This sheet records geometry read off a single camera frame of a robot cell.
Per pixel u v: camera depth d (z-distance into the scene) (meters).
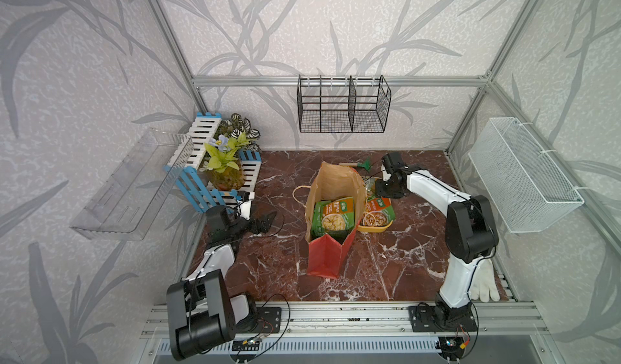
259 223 0.77
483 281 0.82
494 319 0.75
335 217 0.86
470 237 0.51
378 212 0.96
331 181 0.88
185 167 0.77
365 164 1.14
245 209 0.76
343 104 1.05
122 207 0.64
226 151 0.89
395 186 0.74
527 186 0.64
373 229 0.90
